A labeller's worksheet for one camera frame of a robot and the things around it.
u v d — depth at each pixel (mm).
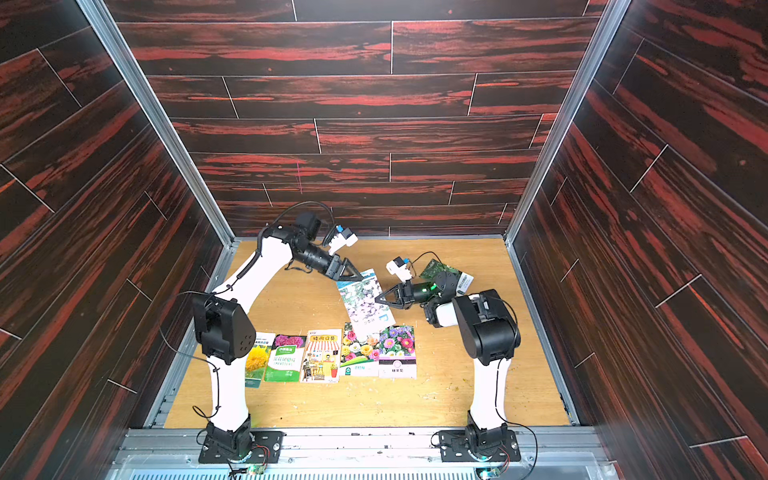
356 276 772
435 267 1113
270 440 750
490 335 537
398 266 827
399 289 800
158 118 838
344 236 784
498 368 557
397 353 905
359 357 889
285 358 885
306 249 719
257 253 604
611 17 664
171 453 734
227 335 527
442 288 729
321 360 884
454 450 732
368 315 786
